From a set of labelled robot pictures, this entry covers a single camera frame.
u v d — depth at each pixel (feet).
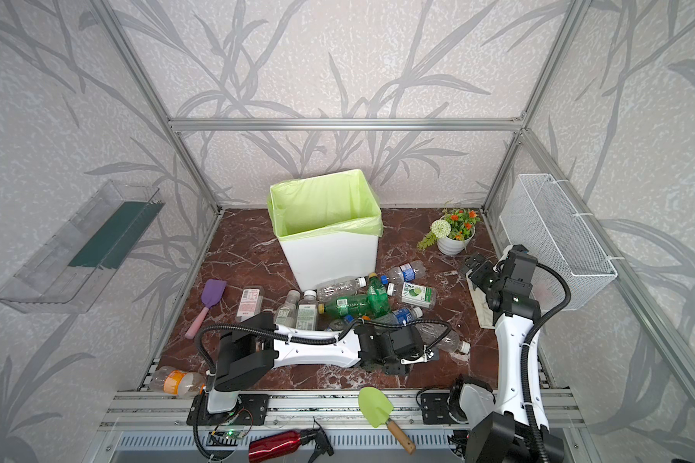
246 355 1.58
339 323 2.81
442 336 2.19
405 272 3.13
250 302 2.92
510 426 1.24
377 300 2.99
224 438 2.36
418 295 3.00
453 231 3.14
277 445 2.15
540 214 2.27
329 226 2.42
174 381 2.42
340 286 2.99
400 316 2.77
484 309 2.99
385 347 2.03
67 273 2.10
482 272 2.27
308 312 2.90
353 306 2.99
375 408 2.43
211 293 3.11
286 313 2.82
